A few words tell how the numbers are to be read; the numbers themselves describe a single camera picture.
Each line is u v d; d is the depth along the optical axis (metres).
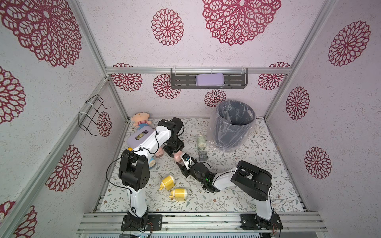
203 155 0.99
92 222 0.75
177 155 0.81
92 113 0.79
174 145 0.73
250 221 0.74
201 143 0.97
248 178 0.55
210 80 0.91
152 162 0.88
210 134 0.95
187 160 0.74
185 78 0.93
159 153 0.94
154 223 0.73
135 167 0.51
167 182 0.80
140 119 1.11
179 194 0.76
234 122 0.95
